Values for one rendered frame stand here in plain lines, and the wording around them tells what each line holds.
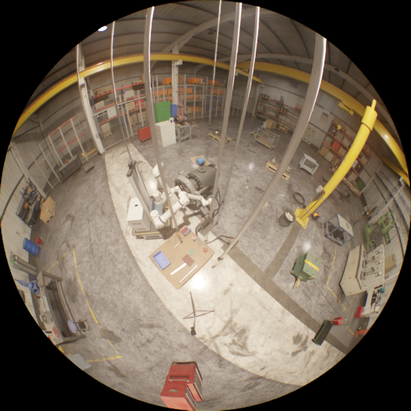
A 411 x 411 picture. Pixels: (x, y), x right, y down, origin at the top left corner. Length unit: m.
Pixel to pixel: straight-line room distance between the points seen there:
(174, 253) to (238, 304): 1.71
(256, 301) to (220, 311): 0.80
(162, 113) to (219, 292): 9.67
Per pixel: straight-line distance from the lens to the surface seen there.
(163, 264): 2.30
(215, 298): 2.71
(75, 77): 9.19
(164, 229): 2.68
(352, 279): 5.23
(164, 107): 9.42
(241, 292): 2.83
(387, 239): 10.34
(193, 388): 2.79
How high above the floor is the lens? 2.67
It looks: 53 degrees down
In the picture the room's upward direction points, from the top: 5 degrees clockwise
